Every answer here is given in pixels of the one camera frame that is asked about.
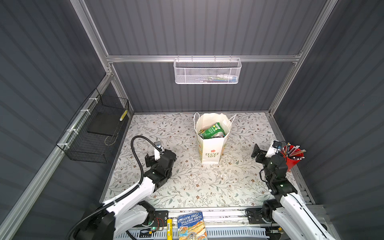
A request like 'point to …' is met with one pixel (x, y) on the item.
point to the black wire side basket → (91, 136)
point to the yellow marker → (169, 229)
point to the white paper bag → (211, 149)
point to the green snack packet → (215, 131)
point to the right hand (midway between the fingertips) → (267, 147)
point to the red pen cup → (292, 155)
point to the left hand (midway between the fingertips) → (157, 153)
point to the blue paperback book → (191, 226)
